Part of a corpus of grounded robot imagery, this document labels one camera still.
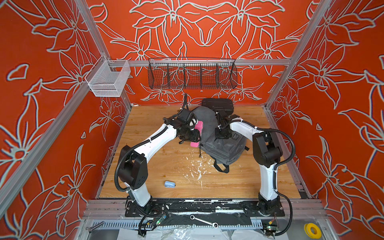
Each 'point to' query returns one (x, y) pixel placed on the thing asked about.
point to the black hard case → (224, 106)
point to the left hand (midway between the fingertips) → (197, 137)
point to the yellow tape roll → (312, 230)
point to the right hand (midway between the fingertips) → (217, 137)
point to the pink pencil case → (199, 125)
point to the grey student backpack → (225, 152)
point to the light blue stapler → (170, 184)
